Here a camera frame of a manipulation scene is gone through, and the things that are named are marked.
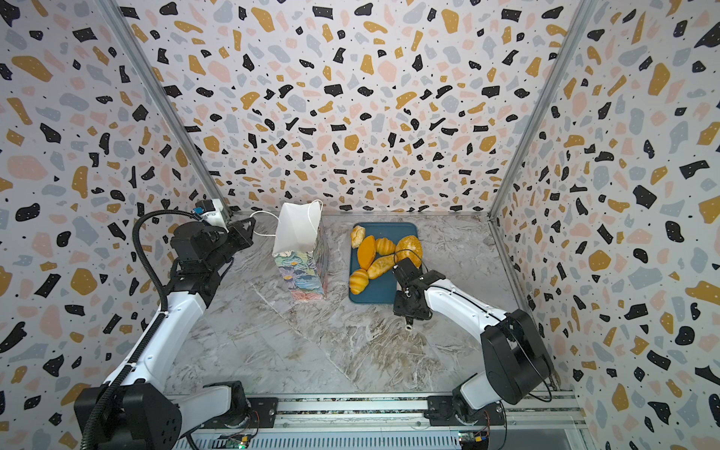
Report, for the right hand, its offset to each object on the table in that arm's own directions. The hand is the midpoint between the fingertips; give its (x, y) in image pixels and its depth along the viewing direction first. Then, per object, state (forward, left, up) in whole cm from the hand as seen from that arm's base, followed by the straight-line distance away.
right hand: (397, 306), depth 87 cm
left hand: (+12, +39, +27) cm, 50 cm away
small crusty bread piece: (+29, +14, 0) cm, 32 cm away
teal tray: (+10, +5, -8) cm, 14 cm away
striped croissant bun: (+11, +13, -3) cm, 17 cm away
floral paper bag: (+25, +36, -4) cm, 44 cm away
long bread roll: (+17, +5, -3) cm, 18 cm away
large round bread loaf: (+24, -5, -1) cm, 25 cm away
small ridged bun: (+26, +4, -3) cm, 27 cm away
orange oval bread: (+23, +11, -2) cm, 26 cm away
